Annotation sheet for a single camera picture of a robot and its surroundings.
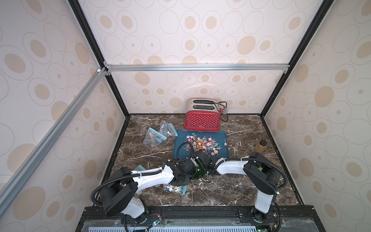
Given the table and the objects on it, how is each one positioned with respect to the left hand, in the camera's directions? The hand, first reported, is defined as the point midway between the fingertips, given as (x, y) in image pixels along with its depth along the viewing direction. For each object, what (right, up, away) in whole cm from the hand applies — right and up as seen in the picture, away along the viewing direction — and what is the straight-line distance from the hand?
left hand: (189, 182), depth 83 cm
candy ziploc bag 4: (-25, +24, +20) cm, 40 cm away
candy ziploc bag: (-31, +6, +7) cm, 33 cm away
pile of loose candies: (+13, +19, +14) cm, 27 cm away
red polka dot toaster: (+9, +40, +14) cm, 43 cm away
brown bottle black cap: (+46, +20, +8) cm, 51 cm away
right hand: (0, +2, +4) cm, 4 cm away
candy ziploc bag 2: (-11, -3, -2) cm, 11 cm away
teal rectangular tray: (+22, +25, +25) cm, 42 cm away
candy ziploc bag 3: (-15, +31, +19) cm, 39 cm away
